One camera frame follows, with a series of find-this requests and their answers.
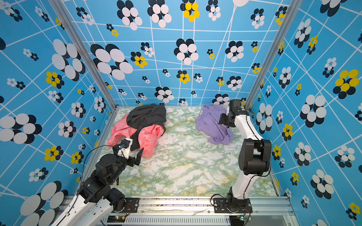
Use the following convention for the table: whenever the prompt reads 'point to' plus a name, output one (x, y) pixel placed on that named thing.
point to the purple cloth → (208, 122)
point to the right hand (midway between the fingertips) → (225, 120)
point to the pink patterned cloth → (148, 136)
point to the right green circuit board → (241, 217)
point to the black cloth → (140, 118)
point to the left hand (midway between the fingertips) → (134, 145)
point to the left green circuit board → (116, 219)
